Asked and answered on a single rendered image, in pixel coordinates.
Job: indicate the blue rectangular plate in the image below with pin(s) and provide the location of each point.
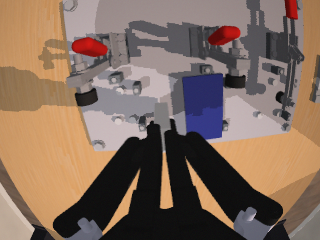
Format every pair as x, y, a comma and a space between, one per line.
203, 104

